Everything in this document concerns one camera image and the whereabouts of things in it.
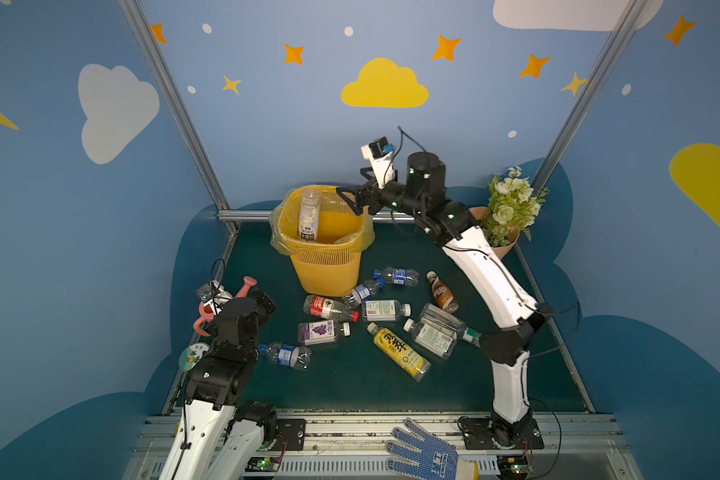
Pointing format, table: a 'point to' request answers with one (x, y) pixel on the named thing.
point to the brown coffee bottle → (442, 293)
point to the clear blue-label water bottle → (398, 276)
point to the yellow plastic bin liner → (340, 227)
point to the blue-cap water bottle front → (285, 354)
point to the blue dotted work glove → (439, 460)
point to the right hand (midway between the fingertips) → (351, 176)
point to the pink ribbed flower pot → (499, 250)
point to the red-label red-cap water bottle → (323, 307)
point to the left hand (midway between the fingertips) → (251, 296)
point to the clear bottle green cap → (449, 321)
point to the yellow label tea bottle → (409, 359)
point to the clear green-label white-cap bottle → (384, 310)
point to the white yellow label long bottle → (309, 215)
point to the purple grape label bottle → (320, 332)
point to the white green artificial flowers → (512, 206)
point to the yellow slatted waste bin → (327, 274)
